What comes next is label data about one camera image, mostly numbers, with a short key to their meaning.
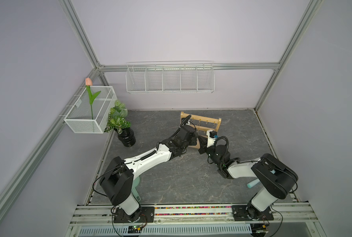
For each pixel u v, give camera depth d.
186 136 0.62
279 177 0.47
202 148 0.75
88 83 0.79
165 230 1.57
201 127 0.86
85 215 0.75
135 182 0.84
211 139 0.74
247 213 0.67
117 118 0.79
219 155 0.68
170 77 0.98
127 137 0.93
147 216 0.74
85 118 0.67
